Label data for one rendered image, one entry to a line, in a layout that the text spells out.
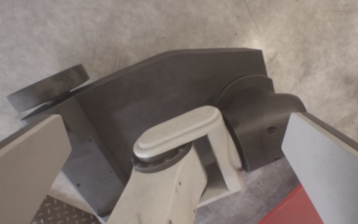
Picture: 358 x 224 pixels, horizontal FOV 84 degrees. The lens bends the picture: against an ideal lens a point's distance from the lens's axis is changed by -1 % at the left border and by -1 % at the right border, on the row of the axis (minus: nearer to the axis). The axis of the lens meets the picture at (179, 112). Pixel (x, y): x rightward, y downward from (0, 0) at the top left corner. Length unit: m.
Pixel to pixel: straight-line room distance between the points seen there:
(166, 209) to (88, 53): 0.53
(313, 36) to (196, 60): 0.49
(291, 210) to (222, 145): 0.62
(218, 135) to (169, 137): 0.10
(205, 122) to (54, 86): 0.36
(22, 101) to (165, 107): 0.33
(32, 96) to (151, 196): 0.36
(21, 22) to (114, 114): 0.39
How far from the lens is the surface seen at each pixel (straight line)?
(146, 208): 0.36
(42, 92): 0.56
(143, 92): 0.53
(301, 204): 1.00
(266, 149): 0.44
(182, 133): 0.40
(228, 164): 0.44
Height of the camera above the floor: 0.68
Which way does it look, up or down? 68 degrees down
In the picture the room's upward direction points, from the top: 159 degrees clockwise
